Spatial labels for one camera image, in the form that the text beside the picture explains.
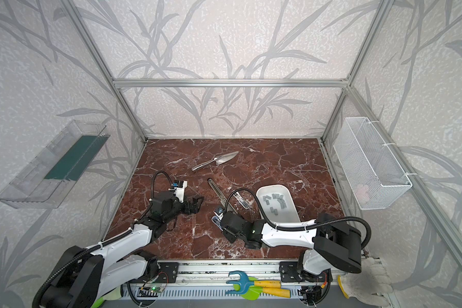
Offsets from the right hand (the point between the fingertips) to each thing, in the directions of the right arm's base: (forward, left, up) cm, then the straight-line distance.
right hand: (225, 217), depth 83 cm
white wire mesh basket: (+2, -50, +29) cm, 58 cm away
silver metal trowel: (+35, +6, -4) cm, 36 cm away
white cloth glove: (-24, -55, -5) cm, 60 cm away
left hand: (+11, +13, +3) cm, 17 cm away
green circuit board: (-25, +25, -5) cm, 36 cm away
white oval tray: (+9, -25, -7) cm, 27 cm away
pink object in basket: (+4, -54, +15) cm, 56 cm away
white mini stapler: (+9, -8, -5) cm, 13 cm away
